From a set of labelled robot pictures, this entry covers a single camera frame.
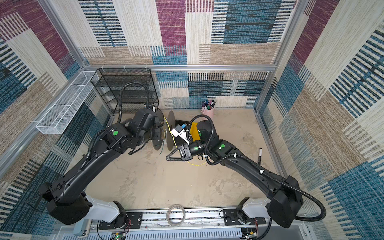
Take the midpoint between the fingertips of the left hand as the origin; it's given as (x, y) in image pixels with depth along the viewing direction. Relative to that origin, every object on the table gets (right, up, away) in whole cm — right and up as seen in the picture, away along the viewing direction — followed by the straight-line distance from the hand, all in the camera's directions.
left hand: (159, 126), depth 69 cm
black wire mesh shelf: (-42, +30, +35) cm, 63 cm away
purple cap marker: (+23, +15, +39) cm, 48 cm away
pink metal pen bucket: (+27, +9, +39) cm, 49 cm away
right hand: (+6, -14, -9) cm, 18 cm away
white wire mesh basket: (-48, +3, +2) cm, 48 cm away
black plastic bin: (+8, +2, +28) cm, 29 cm away
